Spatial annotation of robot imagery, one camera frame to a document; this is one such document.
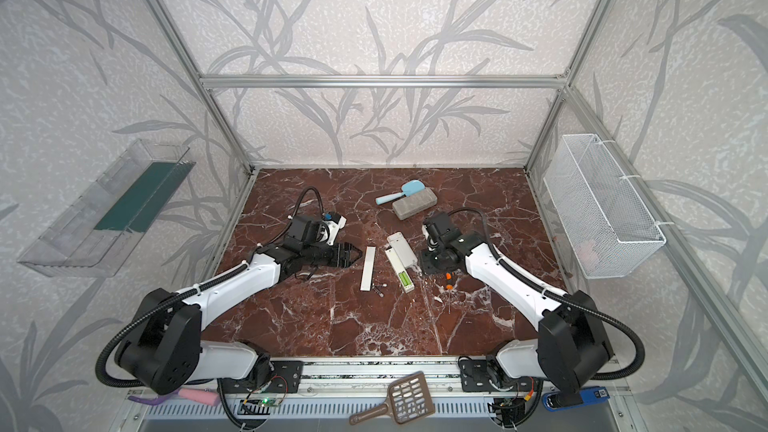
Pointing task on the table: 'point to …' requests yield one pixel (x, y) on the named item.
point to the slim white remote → (401, 273)
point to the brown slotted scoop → (410, 400)
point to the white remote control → (398, 241)
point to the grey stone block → (414, 204)
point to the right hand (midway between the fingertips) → (426, 254)
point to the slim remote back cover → (367, 276)
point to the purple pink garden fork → (187, 394)
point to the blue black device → (568, 398)
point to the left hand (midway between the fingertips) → (358, 245)
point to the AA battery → (375, 288)
